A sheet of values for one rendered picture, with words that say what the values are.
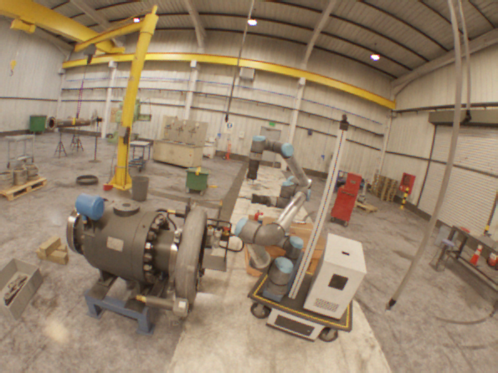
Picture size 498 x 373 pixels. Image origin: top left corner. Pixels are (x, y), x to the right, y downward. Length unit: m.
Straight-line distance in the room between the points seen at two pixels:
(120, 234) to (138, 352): 0.91
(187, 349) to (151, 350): 0.27
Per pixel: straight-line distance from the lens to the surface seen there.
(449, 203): 9.77
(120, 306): 1.77
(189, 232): 1.34
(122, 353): 1.81
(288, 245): 2.07
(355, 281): 1.66
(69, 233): 1.87
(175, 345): 1.82
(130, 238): 1.50
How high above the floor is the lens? 1.56
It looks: 14 degrees down
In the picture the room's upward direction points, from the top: 11 degrees clockwise
